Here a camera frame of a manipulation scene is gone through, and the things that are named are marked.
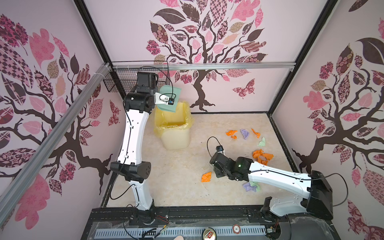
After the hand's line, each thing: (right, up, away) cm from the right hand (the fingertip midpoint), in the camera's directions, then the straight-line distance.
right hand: (217, 165), depth 80 cm
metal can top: (-7, -23, -19) cm, 31 cm away
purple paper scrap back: (+24, +17, +27) cm, 40 cm away
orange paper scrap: (-6, -9, +6) cm, 12 cm away
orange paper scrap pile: (+28, +3, +15) cm, 32 cm away
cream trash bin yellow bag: (-24, +21, -2) cm, 32 cm away
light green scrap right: (+34, +10, +21) cm, 41 cm away
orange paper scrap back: (+14, +17, +27) cm, 35 cm away
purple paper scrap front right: (+17, -13, +2) cm, 22 cm away
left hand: (-37, +39, -9) cm, 55 cm away
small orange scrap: (+34, +16, +27) cm, 46 cm away
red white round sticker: (+8, -28, -10) cm, 31 cm away
